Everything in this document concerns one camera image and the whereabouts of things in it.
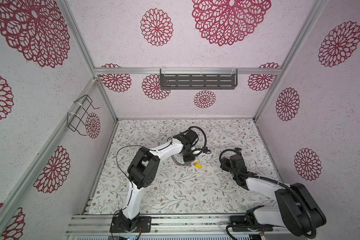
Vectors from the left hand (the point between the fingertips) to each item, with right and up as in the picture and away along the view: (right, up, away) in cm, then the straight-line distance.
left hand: (190, 158), depth 95 cm
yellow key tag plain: (+5, -2, +3) cm, 6 cm away
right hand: (+22, 0, -3) cm, 22 cm away
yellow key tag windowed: (+5, -5, 0) cm, 7 cm away
